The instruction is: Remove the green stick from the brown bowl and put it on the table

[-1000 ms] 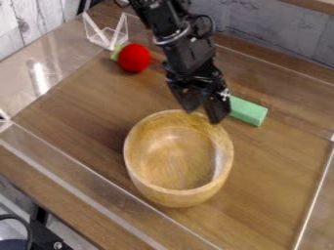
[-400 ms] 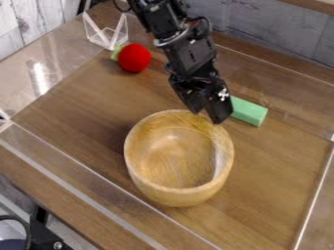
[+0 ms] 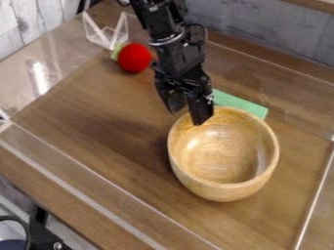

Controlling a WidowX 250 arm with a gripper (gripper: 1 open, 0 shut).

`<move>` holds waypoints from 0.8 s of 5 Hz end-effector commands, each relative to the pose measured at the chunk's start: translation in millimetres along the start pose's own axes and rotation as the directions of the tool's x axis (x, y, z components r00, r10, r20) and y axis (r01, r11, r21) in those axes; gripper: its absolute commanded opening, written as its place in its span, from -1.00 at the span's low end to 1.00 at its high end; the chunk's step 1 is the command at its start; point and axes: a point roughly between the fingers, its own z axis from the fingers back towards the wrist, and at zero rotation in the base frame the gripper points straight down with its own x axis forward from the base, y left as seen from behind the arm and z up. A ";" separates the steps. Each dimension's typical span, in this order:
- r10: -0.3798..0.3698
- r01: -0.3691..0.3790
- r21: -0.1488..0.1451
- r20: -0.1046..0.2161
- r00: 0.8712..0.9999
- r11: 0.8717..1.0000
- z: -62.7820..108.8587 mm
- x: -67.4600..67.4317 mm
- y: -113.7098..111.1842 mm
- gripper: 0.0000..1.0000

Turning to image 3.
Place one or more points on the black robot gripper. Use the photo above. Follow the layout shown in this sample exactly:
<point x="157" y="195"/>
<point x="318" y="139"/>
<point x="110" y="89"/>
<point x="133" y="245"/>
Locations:
<point x="181" y="81"/>

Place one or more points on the light wooden bowl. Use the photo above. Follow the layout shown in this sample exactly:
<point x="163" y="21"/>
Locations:
<point x="225" y="158"/>

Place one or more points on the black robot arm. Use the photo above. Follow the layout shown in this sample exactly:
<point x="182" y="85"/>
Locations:
<point x="166" y="12"/>

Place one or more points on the green flat block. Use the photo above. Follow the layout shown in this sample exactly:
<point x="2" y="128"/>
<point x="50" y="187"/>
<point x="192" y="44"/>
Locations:
<point x="229" y="100"/>

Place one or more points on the red felt ball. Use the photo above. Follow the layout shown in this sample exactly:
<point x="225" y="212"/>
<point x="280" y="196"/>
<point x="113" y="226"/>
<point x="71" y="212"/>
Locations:
<point x="134" y="58"/>

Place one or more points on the small green block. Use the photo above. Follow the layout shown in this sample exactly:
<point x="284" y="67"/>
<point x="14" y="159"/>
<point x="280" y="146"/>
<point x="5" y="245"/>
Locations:
<point x="117" y="52"/>

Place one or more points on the clear acrylic corner bracket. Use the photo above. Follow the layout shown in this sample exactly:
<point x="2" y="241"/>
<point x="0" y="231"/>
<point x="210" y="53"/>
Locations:
<point x="106" y="37"/>

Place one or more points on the clear acrylic tray wall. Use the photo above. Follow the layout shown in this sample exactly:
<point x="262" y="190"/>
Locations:
<point x="113" y="219"/>

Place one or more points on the black metal bracket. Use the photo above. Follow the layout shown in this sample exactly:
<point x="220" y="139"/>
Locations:
<point x="43" y="238"/>

